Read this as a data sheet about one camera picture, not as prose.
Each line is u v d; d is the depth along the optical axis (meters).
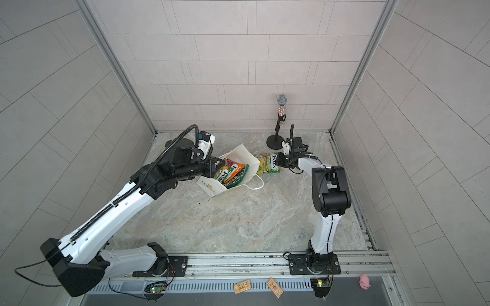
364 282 0.67
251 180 0.75
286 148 0.91
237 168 0.89
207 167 0.58
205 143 0.59
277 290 0.66
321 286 0.68
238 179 0.82
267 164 0.96
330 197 0.51
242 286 0.67
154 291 0.64
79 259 0.37
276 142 1.09
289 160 0.86
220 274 0.71
